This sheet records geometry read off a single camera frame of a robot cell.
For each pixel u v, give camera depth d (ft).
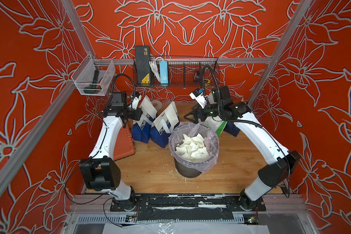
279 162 1.35
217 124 2.79
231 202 2.37
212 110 2.00
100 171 1.40
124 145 2.94
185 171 2.61
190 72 3.19
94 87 2.66
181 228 2.20
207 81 3.11
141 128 2.73
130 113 2.24
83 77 2.60
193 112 2.03
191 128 2.49
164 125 2.71
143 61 2.82
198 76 2.98
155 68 2.82
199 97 2.07
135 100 2.40
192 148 2.50
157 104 3.87
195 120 2.08
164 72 2.95
